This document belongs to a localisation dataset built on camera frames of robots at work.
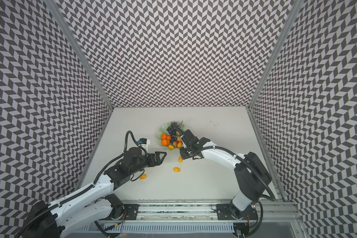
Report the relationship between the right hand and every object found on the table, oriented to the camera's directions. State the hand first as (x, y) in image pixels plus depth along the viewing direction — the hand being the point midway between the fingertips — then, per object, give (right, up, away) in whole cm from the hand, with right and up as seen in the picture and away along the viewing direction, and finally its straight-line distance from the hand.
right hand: (185, 155), depth 86 cm
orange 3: (-13, +7, +7) cm, 16 cm away
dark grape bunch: (-9, +14, +10) cm, 19 cm away
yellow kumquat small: (-3, -4, +4) cm, 6 cm away
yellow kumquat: (-9, +4, +8) cm, 12 cm away
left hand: (-13, +2, -6) cm, 15 cm away
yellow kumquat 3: (-5, -9, +1) cm, 10 cm away
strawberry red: (-6, +6, +10) cm, 13 cm away
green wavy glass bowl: (-15, +14, +15) cm, 26 cm away
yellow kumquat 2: (-4, +5, +8) cm, 10 cm away
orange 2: (-11, +9, +12) cm, 19 cm away
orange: (-14, +10, +10) cm, 20 cm away
